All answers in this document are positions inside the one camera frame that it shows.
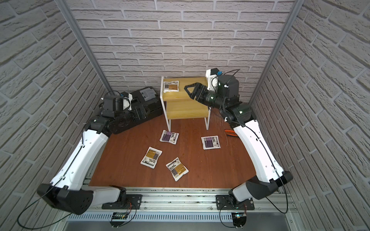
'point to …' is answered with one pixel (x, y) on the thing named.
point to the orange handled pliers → (231, 133)
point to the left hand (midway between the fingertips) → (146, 109)
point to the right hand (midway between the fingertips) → (191, 90)
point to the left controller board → (118, 218)
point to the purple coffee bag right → (211, 142)
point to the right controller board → (239, 218)
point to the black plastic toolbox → (149, 97)
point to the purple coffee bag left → (171, 137)
